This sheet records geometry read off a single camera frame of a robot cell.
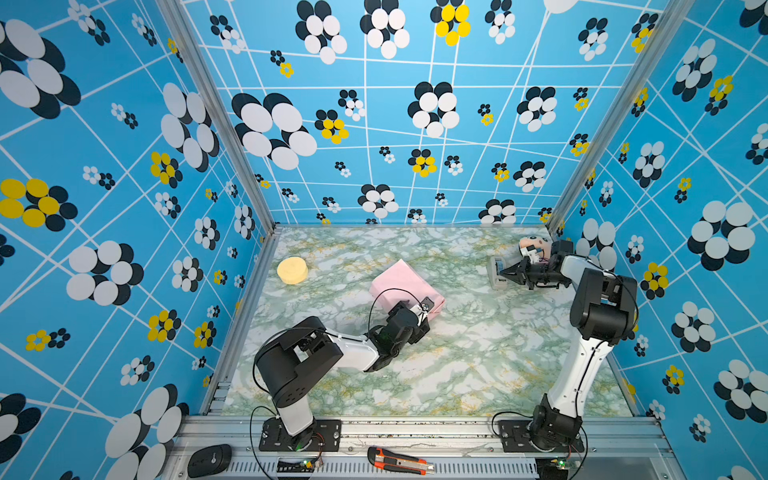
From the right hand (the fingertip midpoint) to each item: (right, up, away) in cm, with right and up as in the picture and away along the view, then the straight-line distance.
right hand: (504, 273), depth 100 cm
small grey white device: (-3, -3, -1) cm, 4 cm away
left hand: (-30, -11, -10) cm, 34 cm away
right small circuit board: (0, -43, -30) cm, 53 cm away
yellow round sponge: (-74, +1, +6) cm, 74 cm away
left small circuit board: (-64, -45, -28) cm, 83 cm away
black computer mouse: (-81, -41, -32) cm, 96 cm away
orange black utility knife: (-38, -42, -31) cm, 64 cm away
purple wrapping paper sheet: (-35, -3, -4) cm, 35 cm away
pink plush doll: (+14, +11, +4) cm, 18 cm away
